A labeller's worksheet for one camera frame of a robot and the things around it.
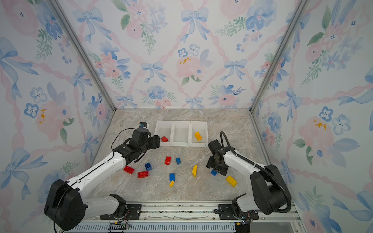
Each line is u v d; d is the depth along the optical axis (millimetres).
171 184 818
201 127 1097
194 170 858
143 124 733
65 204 392
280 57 871
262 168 458
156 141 761
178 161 906
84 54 863
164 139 1000
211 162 803
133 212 748
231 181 835
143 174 850
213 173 860
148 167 856
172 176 861
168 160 903
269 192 427
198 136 1014
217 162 652
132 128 688
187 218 732
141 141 628
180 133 1036
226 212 730
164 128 1080
